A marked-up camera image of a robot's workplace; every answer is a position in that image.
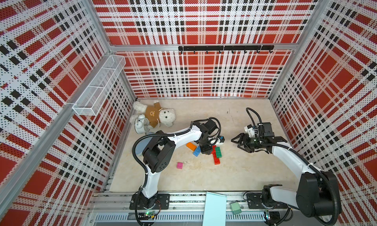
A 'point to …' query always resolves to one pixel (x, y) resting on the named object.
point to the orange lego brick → (191, 146)
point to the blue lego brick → (197, 151)
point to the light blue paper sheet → (214, 213)
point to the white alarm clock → (142, 124)
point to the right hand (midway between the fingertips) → (236, 143)
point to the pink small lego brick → (179, 165)
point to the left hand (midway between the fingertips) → (208, 149)
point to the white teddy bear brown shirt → (156, 115)
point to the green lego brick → (218, 152)
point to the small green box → (235, 208)
